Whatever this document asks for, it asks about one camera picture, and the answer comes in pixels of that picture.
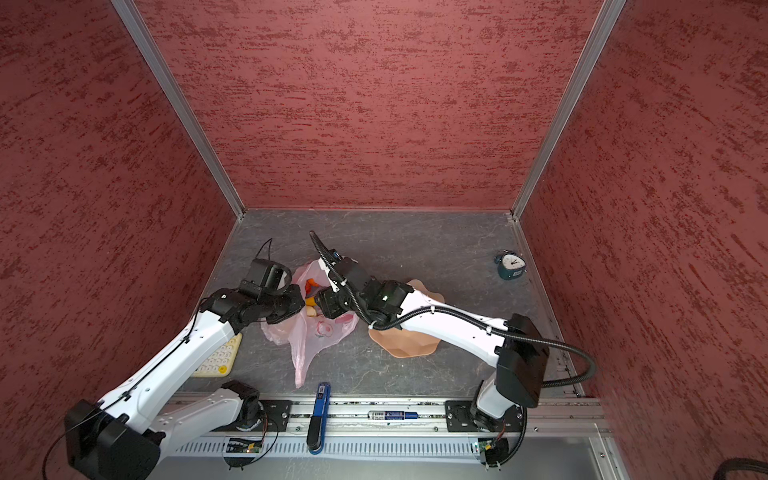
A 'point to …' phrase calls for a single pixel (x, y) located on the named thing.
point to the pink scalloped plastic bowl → (403, 343)
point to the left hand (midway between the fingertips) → (305, 308)
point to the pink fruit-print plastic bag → (309, 332)
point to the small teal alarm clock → (511, 265)
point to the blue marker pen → (391, 415)
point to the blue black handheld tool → (318, 423)
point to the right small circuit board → (493, 451)
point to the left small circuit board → (242, 445)
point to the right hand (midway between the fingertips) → (324, 302)
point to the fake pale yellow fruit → (310, 311)
